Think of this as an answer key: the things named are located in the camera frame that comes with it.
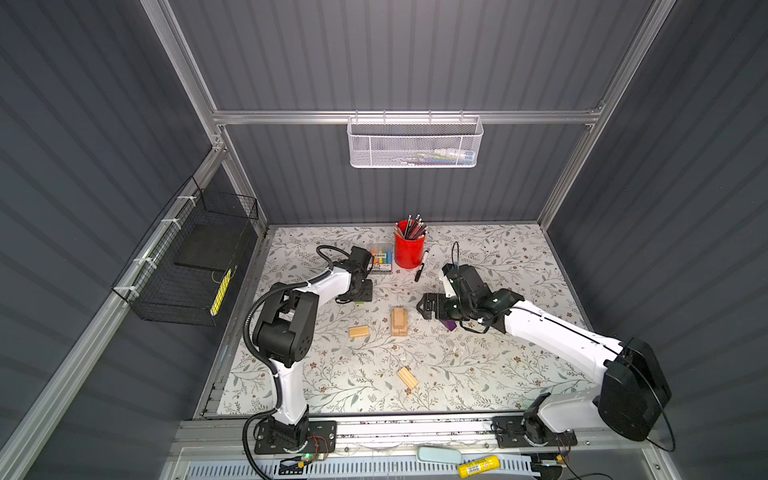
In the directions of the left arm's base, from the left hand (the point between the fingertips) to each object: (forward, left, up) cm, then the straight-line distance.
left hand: (360, 293), depth 99 cm
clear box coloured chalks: (+17, -9, +1) cm, 19 cm away
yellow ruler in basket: (-11, +31, +25) cm, 41 cm away
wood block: (-10, -12, +3) cm, 16 cm away
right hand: (-13, -21, +11) cm, 27 cm away
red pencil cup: (+12, -17, +11) cm, 24 cm away
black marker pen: (+8, -21, 0) cm, 22 cm away
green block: (-3, 0, -2) cm, 3 cm away
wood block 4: (-13, 0, -1) cm, 13 cm away
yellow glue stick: (-49, -28, +1) cm, 56 cm away
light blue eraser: (-46, -19, +1) cm, 50 cm away
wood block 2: (-14, -12, +2) cm, 18 cm away
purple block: (-13, -28, 0) cm, 31 cm away
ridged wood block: (-29, -14, -1) cm, 32 cm away
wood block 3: (-14, -14, +2) cm, 20 cm away
